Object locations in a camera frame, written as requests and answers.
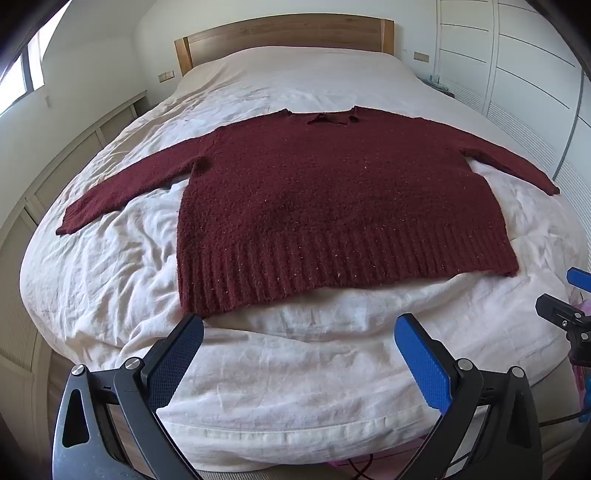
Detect dark red knitted sweater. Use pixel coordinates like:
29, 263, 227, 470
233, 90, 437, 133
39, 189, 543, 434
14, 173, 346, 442
55, 105, 561, 319

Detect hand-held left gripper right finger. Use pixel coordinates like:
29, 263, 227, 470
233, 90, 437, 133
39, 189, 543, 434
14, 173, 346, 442
394, 313, 543, 480

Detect white wardrobe doors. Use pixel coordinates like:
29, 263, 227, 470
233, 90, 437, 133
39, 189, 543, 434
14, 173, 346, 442
436, 0, 591, 232

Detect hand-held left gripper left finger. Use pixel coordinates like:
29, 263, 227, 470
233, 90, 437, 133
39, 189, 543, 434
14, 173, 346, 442
52, 314, 205, 480

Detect wooden headboard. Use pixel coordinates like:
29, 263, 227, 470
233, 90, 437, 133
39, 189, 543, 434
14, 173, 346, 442
174, 18, 395, 77

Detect nightstand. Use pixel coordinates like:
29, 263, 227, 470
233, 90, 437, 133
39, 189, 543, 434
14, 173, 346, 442
425, 74, 458, 100

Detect white bed duvet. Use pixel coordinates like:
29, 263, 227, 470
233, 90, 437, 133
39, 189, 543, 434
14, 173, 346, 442
19, 46, 591, 472

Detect window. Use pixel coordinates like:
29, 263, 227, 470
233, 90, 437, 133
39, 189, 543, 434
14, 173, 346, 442
0, 28, 47, 116

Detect low white wall cabinet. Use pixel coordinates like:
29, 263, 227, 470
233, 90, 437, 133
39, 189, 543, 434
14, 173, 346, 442
0, 90, 148, 370

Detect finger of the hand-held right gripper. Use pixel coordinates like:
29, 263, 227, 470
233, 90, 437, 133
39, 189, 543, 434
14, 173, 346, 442
536, 294, 591, 365
566, 267, 591, 292

